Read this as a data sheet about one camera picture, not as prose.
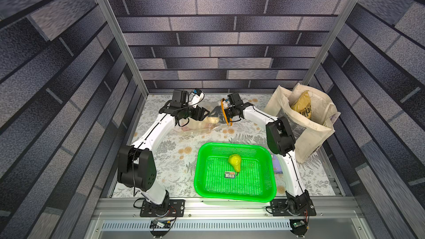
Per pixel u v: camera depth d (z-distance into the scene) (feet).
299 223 2.39
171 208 2.42
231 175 2.72
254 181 2.67
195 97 2.48
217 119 2.98
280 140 2.02
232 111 2.82
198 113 2.44
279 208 2.38
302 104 2.71
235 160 2.70
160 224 2.33
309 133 2.50
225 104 3.12
